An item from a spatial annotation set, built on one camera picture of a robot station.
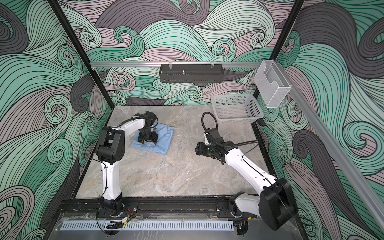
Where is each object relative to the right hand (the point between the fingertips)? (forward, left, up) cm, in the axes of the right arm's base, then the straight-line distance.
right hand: (199, 150), depth 82 cm
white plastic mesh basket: (+44, -32, -12) cm, 55 cm away
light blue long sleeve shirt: (+15, +23, -8) cm, 28 cm away
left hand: (+12, +33, -10) cm, 36 cm away
